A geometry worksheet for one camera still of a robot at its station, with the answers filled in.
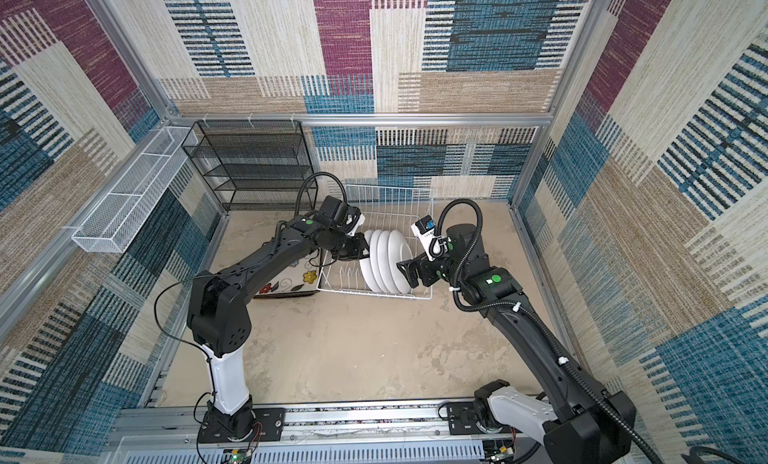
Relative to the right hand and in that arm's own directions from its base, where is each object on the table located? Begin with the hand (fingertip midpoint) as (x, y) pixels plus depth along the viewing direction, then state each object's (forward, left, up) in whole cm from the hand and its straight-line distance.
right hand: (415, 260), depth 75 cm
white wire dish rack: (+38, +8, -21) cm, 44 cm away
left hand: (+9, +11, -8) cm, 17 cm away
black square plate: (+8, +35, -21) cm, 41 cm away
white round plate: (+4, +13, -8) cm, 16 cm away
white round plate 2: (+6, +11, -8) cm, 14 cm away
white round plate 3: (+10, +3, -10) cm, 15 cm away
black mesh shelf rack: (+47, +54, -6) cm, 72 cm away
